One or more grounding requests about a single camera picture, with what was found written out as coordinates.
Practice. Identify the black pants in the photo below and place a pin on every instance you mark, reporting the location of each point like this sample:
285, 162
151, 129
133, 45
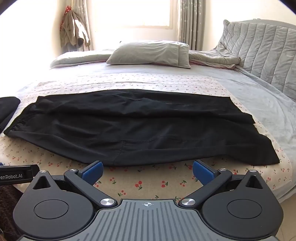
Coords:
138, 125

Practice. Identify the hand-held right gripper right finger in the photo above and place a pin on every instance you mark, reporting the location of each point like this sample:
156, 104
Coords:
202, 172

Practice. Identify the cherry print bed sheet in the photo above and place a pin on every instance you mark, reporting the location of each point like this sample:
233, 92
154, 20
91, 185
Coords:
143, 81

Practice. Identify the folded grey quilt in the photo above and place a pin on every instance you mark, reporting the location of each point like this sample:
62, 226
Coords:
78, 58

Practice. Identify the hanging khaki clothes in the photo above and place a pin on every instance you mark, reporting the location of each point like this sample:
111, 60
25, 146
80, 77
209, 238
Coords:
74, 30

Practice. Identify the light blue bed cover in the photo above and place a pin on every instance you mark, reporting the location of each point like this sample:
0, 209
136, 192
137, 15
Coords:
261, 97

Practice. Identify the dark folded cloth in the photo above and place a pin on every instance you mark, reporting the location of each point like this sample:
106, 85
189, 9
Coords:
7, 109

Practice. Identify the grey patterned curtain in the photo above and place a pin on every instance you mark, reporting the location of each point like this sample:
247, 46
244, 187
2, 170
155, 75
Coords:
190, 22

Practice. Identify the grey quilted headboard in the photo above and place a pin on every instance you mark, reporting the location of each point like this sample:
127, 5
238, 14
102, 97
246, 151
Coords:
261, 44

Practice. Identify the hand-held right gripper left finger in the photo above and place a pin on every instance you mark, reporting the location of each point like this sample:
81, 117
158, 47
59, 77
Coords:
94, 172

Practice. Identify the grey pillow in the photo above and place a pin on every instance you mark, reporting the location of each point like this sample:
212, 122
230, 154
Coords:
150, 52

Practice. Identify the bright window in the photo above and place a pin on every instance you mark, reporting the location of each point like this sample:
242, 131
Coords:
131, 16

